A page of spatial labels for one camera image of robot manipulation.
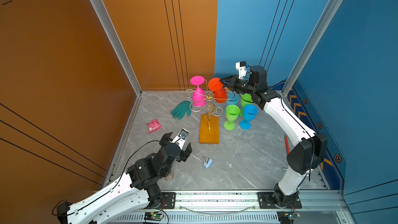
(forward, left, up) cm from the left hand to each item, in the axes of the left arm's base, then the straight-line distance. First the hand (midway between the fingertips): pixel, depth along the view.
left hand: (181, 137), depth 71 cm
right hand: (+24, -18, +15) cm, 33 cm away
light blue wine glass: (+15, -24, +11) cm, 31 cm away
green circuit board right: (-28, -49, -21) cm, 60 cm away
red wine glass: (+23, -19, +6) cm, 30 cm away
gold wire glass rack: (+18, -12, +10) cm, 24 cm away
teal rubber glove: (+34, +6, -21) cm, 40 cm away
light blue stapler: (-4, -13, -19) cm, 24 cm away
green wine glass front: (+23, -28, -10) cm, 38 cm away
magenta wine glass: (+24, -8, +3) cm, 25 cm away
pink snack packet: (+19, +22, -20) cm, 35 cm away
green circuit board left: (-28, +12, -23) cm, 38 cm away
